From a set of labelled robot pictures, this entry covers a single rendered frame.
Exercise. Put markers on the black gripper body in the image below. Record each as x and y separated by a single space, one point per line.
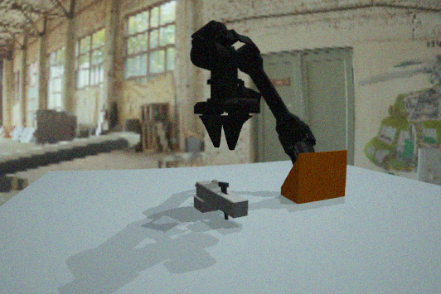
224 98

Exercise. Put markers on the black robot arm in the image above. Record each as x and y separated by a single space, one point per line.
212 49

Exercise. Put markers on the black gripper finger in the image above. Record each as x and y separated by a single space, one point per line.
232 125
213 126

